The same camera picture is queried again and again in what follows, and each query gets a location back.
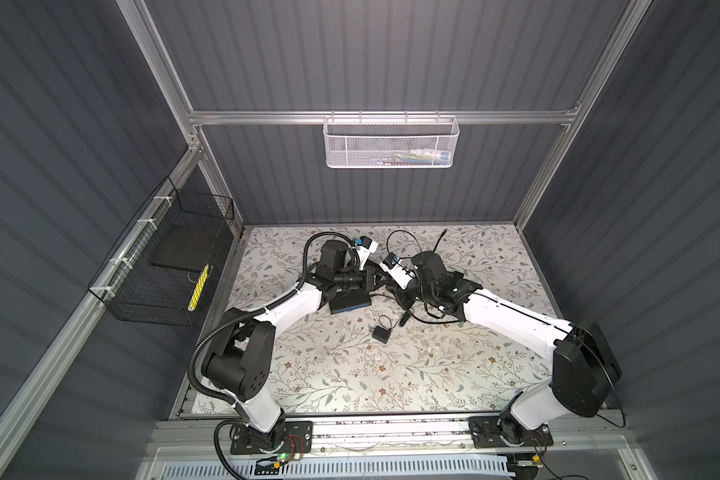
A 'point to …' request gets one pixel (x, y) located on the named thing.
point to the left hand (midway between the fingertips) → (391, 278)
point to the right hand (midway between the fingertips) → (393, 285)
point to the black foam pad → (188, 246)
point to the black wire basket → (153, 273)
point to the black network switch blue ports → (349, 300)
